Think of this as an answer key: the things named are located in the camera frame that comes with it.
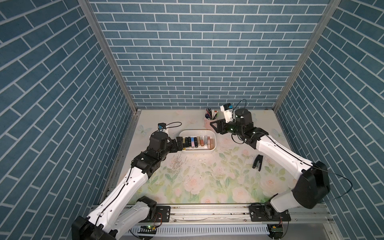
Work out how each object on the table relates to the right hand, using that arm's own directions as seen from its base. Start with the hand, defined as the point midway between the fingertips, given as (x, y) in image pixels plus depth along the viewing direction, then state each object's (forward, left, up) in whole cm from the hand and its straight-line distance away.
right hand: (214, 123), depth 80 cm
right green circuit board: (-42, -34, -30) cm, 62 cm away
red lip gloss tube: (+4, +7, -24) cm, 26 cm away
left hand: (-10, +18, -4) cm, 21 cm away
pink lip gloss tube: (+3, +2, -24) cm, 24 cm away
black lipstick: (+2, +17, -24) cm, 29 cm away
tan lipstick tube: (+2, 0, -24) cm, 24 cm away
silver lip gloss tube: (+4, +4, -24) cm, 25 cm away
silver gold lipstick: (+4, +9, -24) cm, 26 cm away
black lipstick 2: (+2, +15, -23) cm, 28 cm away
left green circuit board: (-47, +30, -29) cm, 62 cm away
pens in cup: (+21, +2, -15) cm, 26 cm away
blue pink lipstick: (+2, +13, -23) cm, 27 cm away
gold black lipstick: (-3, +18, -24) cm, 30 cm away
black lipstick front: (+1, +11, -24) cm, 26 cm away
